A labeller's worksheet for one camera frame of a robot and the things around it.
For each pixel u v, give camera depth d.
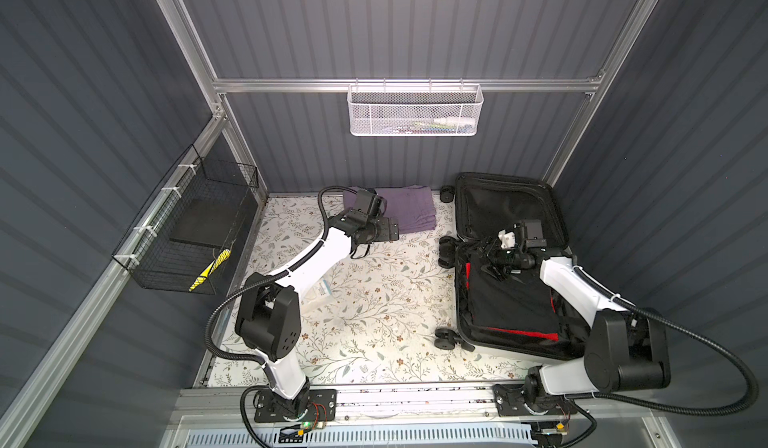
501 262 0.78
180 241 0.70
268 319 0.46
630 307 0.45
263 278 0.47
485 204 1.06
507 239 0.83
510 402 0.74
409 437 0.77
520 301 0.85
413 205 1.15
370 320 0.88
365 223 0.68
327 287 0.93
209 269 0.68
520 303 0.84
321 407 0.72
